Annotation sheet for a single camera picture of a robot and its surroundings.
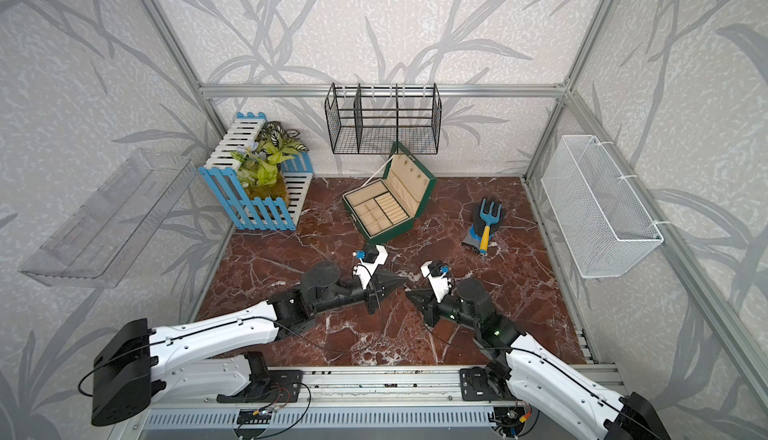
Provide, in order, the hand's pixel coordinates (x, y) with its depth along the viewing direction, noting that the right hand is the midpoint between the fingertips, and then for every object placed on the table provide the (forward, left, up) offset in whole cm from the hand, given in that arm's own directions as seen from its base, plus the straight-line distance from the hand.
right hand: (408, 292), depth 76 cm
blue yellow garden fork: (+31, -29, -12) cm, 44 cm away
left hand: (-2, +1, +10) cm, 10 cm away
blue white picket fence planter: (+31, +54, +14) cm, 64 cm away
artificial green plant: (+37, +45, +12) cm, 59 cm away
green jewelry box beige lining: (+36, +6, -9) cm, 37 cm away
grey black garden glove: (+25, -22, -14) cm, 36 cm away
